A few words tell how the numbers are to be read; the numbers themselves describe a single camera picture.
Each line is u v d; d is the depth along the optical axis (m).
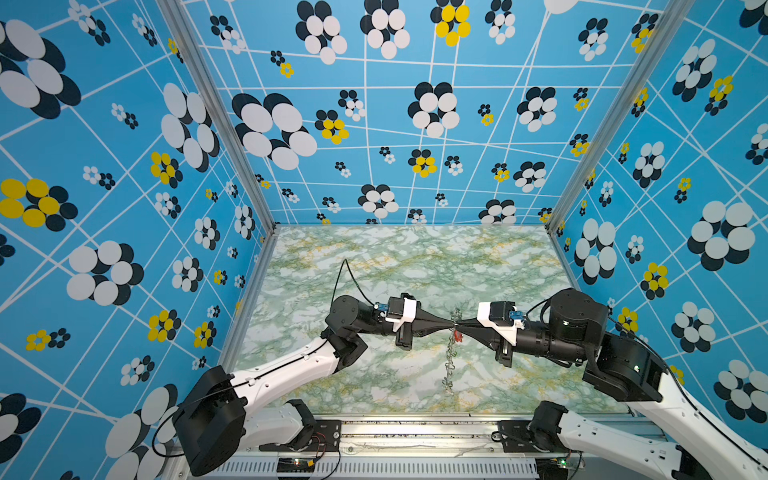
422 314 0.55
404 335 0.53
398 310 0.47
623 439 0.55
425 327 0.54
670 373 0.41
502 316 0.42
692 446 0.40
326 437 0.72
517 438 0.72
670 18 0.69
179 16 0.69
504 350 0.48
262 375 0.46
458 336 0.55
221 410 0.40
